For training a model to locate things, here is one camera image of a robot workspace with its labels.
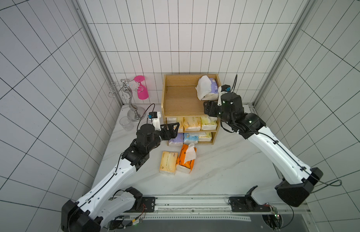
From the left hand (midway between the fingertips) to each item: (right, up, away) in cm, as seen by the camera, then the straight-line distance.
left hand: (171, 127), depth 73 cm
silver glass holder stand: (-32, +8, +39) cm, 51 cm away
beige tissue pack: (-1, +3, +7) cm, 8 cm away
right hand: (+16, +12, -4) cm, 20 cm away
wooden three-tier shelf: (+6, +17, +9) cm, 20 cm away
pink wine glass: (-23, +22, +30) cm, 44 cm away
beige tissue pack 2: (+11, +1, +6) cm, 13 cm away
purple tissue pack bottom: (+3, -10, +17) cm, 20 cm away
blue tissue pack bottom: (+10, -9, +19) cm, 23 cm away
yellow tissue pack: (-3, -22, +10) cm, 24 cm away
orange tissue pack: (+8, -19, +8) cm, 22 cm away
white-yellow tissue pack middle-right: (+21, +2, +6) cm, 22 cm away
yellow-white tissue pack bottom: (+21, -8, +19) cm, 29 cm away
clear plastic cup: (-36, +1, +31) cm, 48 cm away
